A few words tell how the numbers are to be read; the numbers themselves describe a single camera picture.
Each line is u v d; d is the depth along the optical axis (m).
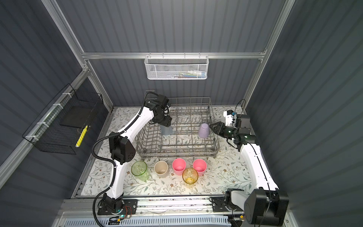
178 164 0.84
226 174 0.85
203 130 0.90
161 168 0.84
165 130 0.96
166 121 0.83
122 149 0.55
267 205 0.39
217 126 0.72
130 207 0.72
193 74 0.91
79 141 0.68
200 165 0.85
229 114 0.71
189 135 1.02
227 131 0.69
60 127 0.72
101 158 0.55
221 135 0.69
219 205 0.74
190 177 0.81
